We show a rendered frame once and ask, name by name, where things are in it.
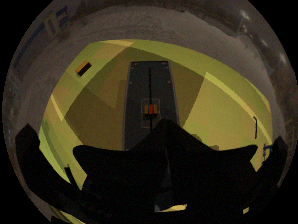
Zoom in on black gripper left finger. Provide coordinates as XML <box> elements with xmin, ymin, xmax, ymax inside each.
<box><xmin>72</xmin><ymin>119</ymin><xmax>168</xmax><ymax>204</ymax></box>

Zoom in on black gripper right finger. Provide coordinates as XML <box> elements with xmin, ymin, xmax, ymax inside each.
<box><xmin>166</xmin><ymin>119</ymin><xmax>258</xmax><ymax>205</ymax></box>

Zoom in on small orange block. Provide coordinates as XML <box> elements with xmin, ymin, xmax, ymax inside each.
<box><xmin>74</xmin><ymin>60</ymin><xmax>90</xmax><ymax>76</ymax></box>

